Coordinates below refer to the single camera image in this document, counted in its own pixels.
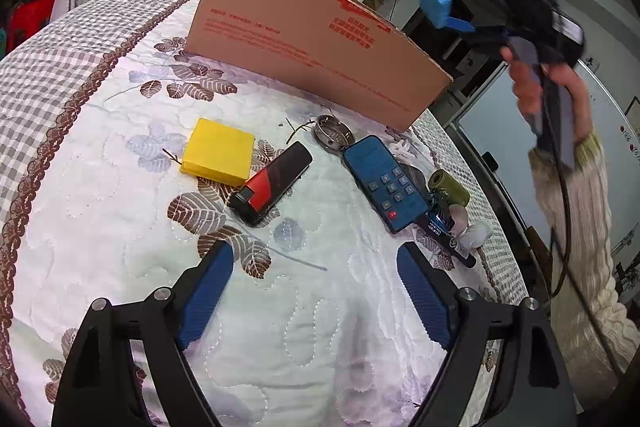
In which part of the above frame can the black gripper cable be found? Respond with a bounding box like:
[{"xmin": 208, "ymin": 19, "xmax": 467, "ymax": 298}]
[{"xmin": 547, "ymin": 157, "xmax": 626, "ymax": 378}]

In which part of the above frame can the olive green roll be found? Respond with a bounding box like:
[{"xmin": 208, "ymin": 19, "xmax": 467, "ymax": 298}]
[{"xmin": 427, "ymin": 169, "xmax": 471, "ymax": 208}]

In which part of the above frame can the light blue sponge block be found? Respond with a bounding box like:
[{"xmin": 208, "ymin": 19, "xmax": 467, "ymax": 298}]
[{"xmin": 412, "ymin": 0, "xmax": 453, "ymax": 29}]

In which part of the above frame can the brown cardboard box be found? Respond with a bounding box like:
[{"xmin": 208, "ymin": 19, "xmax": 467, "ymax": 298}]
[{"xmin": 186, "ymin": 0, "xmax": 453, "ymax": 132}]

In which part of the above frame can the whiteboard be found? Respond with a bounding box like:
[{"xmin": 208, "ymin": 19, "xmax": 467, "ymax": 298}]
[{"xmin": 456, "ymin": 57, "xmax": 640, "ymax": 258}]

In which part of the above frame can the red plastic stool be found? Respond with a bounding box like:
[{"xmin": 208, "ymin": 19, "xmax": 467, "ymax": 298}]
[{"xmin": 7, "ymin": 0, "xmax": 58, "ymax": 52}]

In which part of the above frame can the checkered floral quilted blanket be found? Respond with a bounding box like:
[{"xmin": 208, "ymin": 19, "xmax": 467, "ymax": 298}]
[{"xmin": 0, "ymin": 0, "xmax": 531, "ymax": 427}]

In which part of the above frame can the blue remote control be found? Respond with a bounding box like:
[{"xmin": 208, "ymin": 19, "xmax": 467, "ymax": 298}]
[{"xmin": 342, "ymin": 135, "xmax": 432, "ymax": 234}]

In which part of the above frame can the black marker pen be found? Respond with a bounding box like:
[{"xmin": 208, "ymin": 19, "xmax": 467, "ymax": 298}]
[{"xmin": 422, "ymin": 202, "xmax": 478, "ymax": 270}]

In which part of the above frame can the white crumpled tissue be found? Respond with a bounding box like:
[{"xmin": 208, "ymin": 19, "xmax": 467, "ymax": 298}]
[{"xmin": 460, "ymin": 222, "xmax": 493, "ymax": 250}]

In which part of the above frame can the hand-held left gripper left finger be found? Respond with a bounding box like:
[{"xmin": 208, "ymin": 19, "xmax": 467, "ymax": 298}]
[{"xmin": 50, "ymin": 239, "xmax": 235, "ymax": 427}]

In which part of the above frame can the red black handheld device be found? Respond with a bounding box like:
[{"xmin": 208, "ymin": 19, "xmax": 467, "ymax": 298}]
[{"xmin": 229, "ymin": 141, "xmax": 313, "ymax": 228}]

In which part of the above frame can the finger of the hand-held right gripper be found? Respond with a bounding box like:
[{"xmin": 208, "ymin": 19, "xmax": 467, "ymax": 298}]
[{"xmin": 446, "ymin": 14, "xmax": 511, "ymax": 45}]

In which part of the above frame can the yellow box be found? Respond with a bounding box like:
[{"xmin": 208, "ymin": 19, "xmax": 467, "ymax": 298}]
[{"xmin": 181, "ymin": 118, "xmax": 256, "ymax": 186}]

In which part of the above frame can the person's right hand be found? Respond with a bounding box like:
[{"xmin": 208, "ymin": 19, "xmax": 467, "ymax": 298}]
[{"xmin": 500, "ymin": 46, "xmax": 596, "ymax": 146}]

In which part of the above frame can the person's right forearm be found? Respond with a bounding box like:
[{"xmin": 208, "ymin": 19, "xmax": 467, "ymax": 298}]
[{"xmin": 527, "ymin": 129, "xmax": 640, "ymax": 413}]

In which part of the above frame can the round metal ashtray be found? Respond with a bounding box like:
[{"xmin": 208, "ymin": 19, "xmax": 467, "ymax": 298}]
[{"xmin": 312, "ymin": 114, "xmax": 356, "ymax": 152}]

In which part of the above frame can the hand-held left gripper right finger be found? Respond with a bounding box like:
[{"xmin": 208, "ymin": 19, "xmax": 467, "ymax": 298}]
[{"xmin": 396, "ymin": 241, "xmax": 582, "ymax": 427}]

